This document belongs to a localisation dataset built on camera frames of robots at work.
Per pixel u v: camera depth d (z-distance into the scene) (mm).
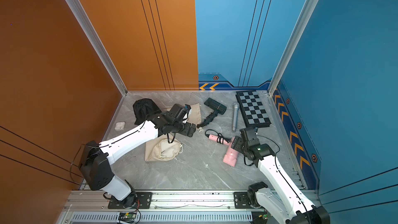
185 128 730
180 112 635
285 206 405
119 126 996
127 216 715
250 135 618
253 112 1033
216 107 1035
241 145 730
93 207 726
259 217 698
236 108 1081
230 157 828
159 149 871
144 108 892
